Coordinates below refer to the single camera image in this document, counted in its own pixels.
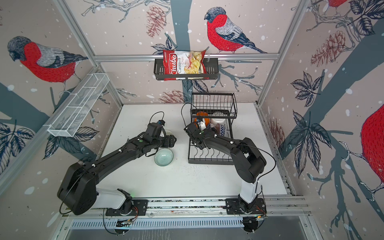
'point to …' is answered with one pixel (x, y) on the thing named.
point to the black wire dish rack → (215, 111)
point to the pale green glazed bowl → (163, 157)
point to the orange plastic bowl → (201, 113)
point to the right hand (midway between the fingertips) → (207, 134)
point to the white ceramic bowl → (221, 121)
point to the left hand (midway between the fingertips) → (170, 139)
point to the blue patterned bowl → (222, 130)
